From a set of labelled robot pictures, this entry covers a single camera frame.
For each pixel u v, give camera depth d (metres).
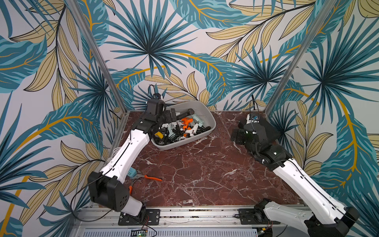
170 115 0.71
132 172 0.86
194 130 1.02
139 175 0.86
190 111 1.04
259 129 0.51
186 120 1.06
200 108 1.14
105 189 0.39
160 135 1.00
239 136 0.64
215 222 0.73
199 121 1.07
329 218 0.38
